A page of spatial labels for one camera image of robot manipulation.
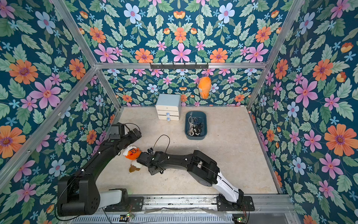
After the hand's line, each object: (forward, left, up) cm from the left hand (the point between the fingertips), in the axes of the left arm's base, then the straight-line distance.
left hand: (137, 134), depth 88 cm
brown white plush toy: (-17, +2, -10) cm, 20 cm away
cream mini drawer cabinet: (+22, -20, +1) cm, 29 cm away
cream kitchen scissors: (+15, -36, -10) cm, 41 cm away
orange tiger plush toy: (-9, +4, -7) cm, 12 cm away
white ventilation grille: (-45, -12, -13) cm, 48 cm away
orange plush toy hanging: (+28, -47, +13) cm, 56 cm away
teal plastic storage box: (+3, -44, -11) cm, 46 cm away
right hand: (-18, -12, -14) cm, 26 cm away
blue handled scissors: (+12, -41, -9) cm, 44 cm away
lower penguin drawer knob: (+19, -18, -10) cm, 28 cm away
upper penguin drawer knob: (+19, -19, -5) cm, 27 cm away
